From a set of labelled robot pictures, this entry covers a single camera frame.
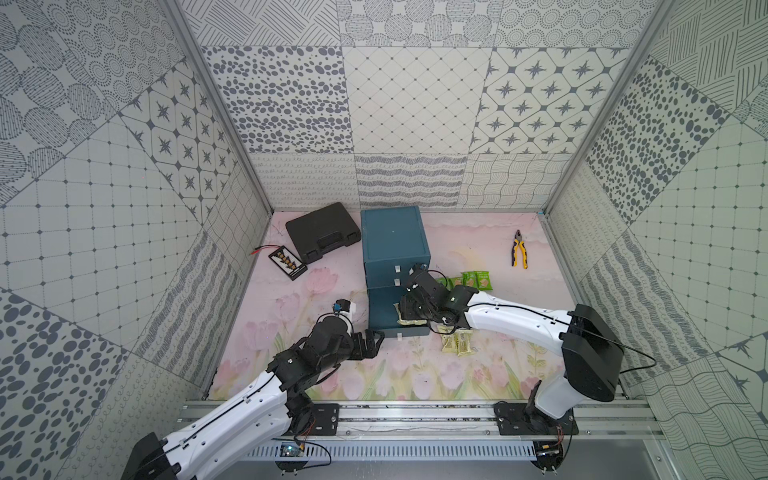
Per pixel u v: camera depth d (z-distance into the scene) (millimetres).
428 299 626
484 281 989
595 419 766
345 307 727
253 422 504
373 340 703
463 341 854
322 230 1108
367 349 701
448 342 856
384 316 895
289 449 716
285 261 1039
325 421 734
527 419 651
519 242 1106
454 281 985
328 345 600
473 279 1007
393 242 844
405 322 882
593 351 433
